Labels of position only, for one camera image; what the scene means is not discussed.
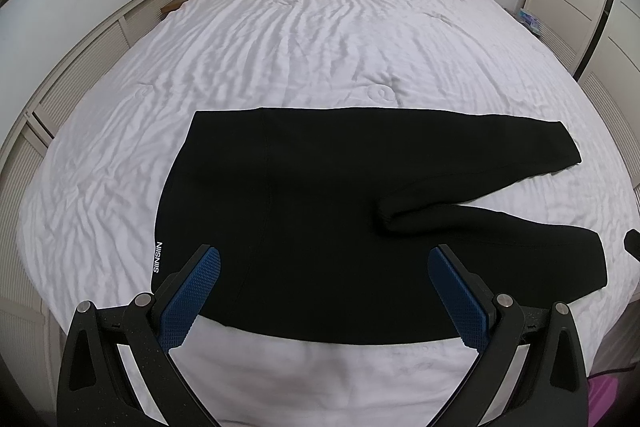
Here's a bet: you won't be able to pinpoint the blue white tissue pack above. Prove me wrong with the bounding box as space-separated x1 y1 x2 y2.
518 9 541 36

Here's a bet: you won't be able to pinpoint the wooden nightstand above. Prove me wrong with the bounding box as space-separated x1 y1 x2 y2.
160 0 188 15

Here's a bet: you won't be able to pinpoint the white wardrobe right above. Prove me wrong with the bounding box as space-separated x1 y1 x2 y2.
524 0 639 188

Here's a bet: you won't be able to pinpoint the white louvered cabinet left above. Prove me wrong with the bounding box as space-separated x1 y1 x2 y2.
1 0 172 414

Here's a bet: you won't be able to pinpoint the purple pink object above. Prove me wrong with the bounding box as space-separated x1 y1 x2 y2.
588 375 618 425

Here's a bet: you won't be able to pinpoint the white quilted bed cover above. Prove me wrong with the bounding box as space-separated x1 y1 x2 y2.
17 0 639 426

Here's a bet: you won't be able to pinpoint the black pants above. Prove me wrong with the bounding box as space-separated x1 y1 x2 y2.
152 108 608 345

